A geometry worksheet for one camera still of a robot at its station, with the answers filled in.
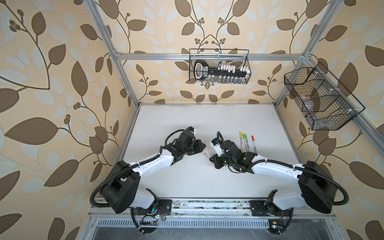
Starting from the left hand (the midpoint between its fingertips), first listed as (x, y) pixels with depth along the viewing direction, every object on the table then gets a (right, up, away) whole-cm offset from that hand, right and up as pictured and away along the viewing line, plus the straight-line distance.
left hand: (208, 145), depth 82 cm
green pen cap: (+26, +3, +20) cm, 33 cm away
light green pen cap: (+27, +3, +20) cm, 34 cm away
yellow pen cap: (+24, +4, +20) cm, 31 cm away
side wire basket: (+58, +23, -9) cm, 63 cm away
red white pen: (+31, -4, +14) cm, 35 cm away
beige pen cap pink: (-1, -6, +3) cm, 6 cm away
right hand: (+2, -8, +1) cm, 8 cm away
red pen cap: (+32, +2, +19) cm, 38 cm away
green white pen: (+26, -2, +14) cm, 30 cm away
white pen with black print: (+23, -2, +16) cm, 28 cm away
